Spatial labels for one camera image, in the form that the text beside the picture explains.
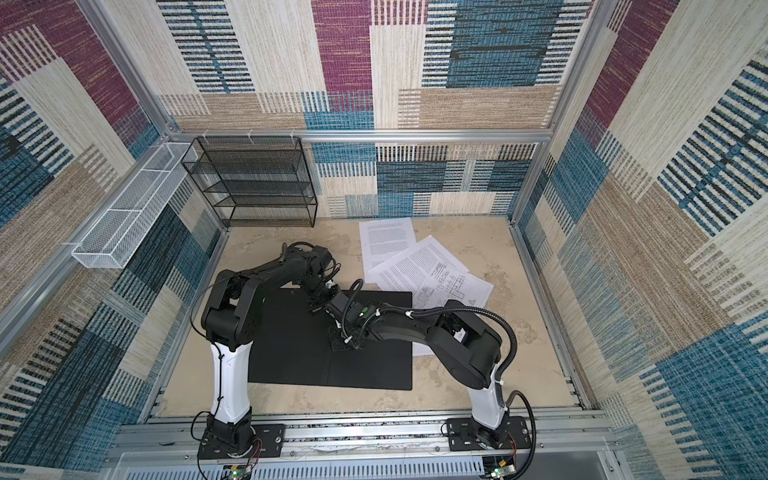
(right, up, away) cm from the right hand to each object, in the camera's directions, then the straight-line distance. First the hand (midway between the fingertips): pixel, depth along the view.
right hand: (337, 349), depth 86 cm
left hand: (+1, +9, +8) cm, 12 cm away
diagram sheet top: (+36, +17, +16) cm, 43 cm away
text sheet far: (+13, +33, +30) cm, 46 cm away
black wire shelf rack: (-34, +53, +24) cm, 68 cm away
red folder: (-10, +2, -3) cm, 11 cm away
